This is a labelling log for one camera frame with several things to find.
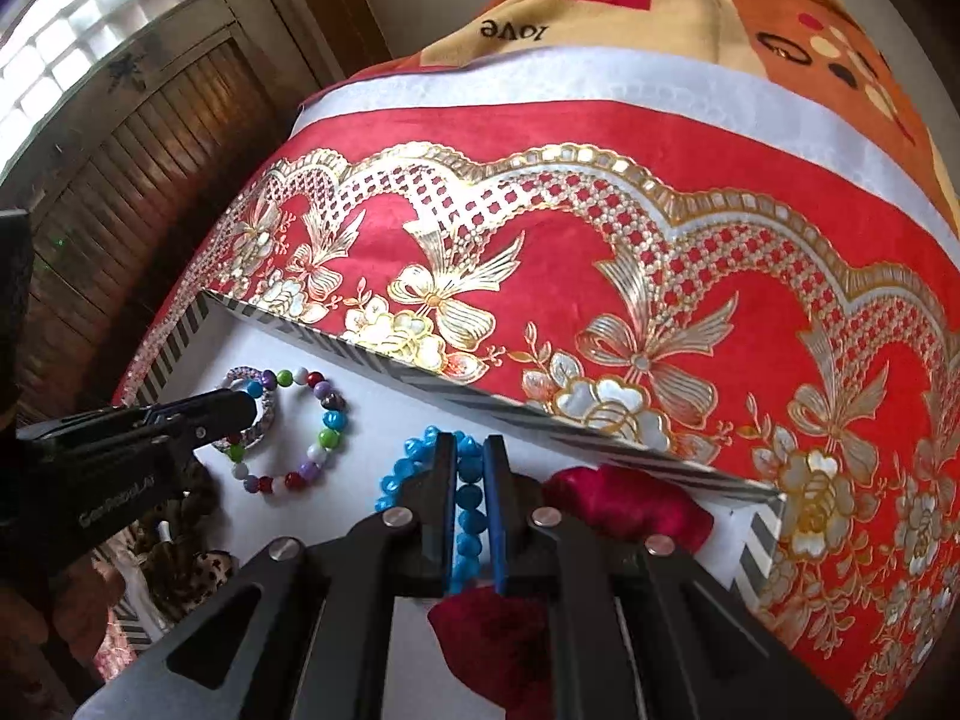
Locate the striped white box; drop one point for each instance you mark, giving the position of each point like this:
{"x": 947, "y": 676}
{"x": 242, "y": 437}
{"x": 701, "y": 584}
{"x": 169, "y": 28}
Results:
{"x": 360, "y": 397}

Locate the leopard print scrunchie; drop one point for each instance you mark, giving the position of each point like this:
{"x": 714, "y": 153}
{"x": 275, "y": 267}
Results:
{"x": 176, "y": 570}

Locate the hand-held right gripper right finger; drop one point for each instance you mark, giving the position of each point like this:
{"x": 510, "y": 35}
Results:
{"x": 496, "y": 510}

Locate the bright window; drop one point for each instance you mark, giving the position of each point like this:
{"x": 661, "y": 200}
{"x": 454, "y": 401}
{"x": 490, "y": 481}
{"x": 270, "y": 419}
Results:
{"x": 82, "y": 30}

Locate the brown wooden door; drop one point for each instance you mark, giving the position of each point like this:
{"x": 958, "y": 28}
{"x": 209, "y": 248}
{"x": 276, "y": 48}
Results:
{"x": 135, "y": 187}

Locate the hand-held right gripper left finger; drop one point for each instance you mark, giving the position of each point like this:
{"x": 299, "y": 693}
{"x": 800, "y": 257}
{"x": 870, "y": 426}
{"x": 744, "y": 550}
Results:
{"x": 431, "y": 495}

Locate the printed brown cream blanket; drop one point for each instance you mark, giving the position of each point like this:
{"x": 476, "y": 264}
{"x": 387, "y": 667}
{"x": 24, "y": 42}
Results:
{"x": 675, "y": 7}

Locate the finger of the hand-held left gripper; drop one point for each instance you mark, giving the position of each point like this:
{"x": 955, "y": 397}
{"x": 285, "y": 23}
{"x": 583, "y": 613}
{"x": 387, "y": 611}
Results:
{"x": 214, "y": 433}
{"x": 202, "y": 403}

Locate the red floral tablecloth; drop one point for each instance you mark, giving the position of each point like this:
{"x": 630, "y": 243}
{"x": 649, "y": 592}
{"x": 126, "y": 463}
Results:
{"x": 675, "y": 255}

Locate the red velvet scrunchie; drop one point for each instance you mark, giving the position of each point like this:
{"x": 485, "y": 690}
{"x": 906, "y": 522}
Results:
{"x": 630, "y": 502}

